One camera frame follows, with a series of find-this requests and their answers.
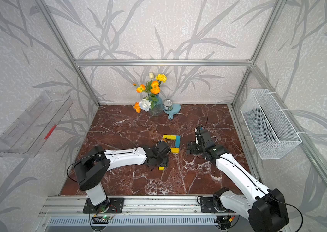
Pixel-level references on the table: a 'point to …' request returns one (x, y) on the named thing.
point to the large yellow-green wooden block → (170, 137)
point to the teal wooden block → (177, 141)
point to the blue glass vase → (156, 106)
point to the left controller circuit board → (101, 220)
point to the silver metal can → (168, 105)
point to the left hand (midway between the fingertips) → (165, 163)
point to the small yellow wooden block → (161, 168)
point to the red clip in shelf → (50, 132)
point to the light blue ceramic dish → (176, 109)
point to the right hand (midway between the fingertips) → (192, 144)
